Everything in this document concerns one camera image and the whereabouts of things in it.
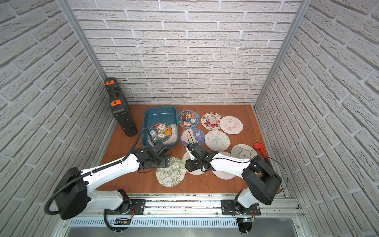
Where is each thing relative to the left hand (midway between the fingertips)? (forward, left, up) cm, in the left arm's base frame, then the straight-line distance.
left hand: (165, 160), depth 83 cm
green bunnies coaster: (-7, -5, -7) cm, 11 cm away
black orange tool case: (+24, +26, +20) cm, 41 cm away
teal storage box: (+40, +16, -6) cm, 43 cm away
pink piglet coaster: (-6, -34, -6) cm, 36 cm away
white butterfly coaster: (+17, -33, -6) cm, 38 cm away
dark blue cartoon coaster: (+23, +6, -4) cm, 24 cm away
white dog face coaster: (+9, -50, -5) cm, 51 cm away
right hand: (-1, -14, -4) cm, 15 cm away
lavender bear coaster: (+21, -16, -6) cm, 27 cm away
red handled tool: (+10, -62, -4) cm, 62 cm away
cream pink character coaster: (+5, -12, -6) cm, 15 cm away
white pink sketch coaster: (+30, -45, -4) cm, 54 cm away
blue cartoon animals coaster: (+36, -13, -5) cm, 38 cm away
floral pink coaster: (+34, -30, -5) cm, 46 cm away
